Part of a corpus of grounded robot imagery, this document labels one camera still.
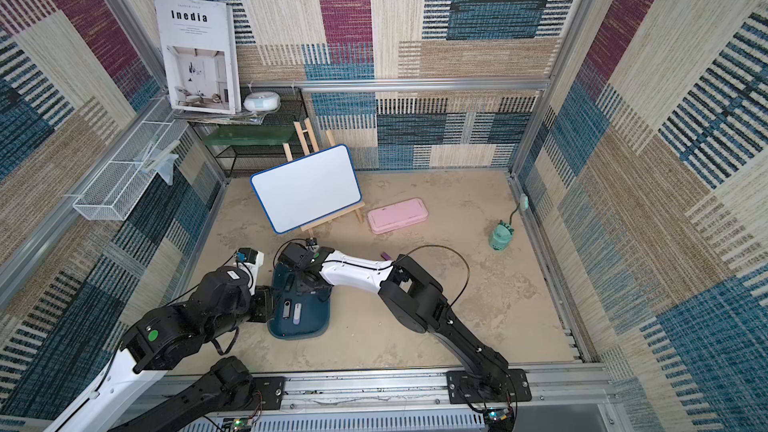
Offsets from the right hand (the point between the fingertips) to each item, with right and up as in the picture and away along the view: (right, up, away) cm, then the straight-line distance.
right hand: (307, 282), depth 91 cm
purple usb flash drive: (+24, +7, +5) cm, 25 cm away
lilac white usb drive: (-1, -7, -6) cm, 9 cm away
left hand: (-1, +4, -21) cm, 22 cm away
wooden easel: (+2, +43, -4) cm, 43 cm away
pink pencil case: (+28, +19, +15) cm, 37 cm away
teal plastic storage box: (+5, -5, -10) cm, 13 cm away
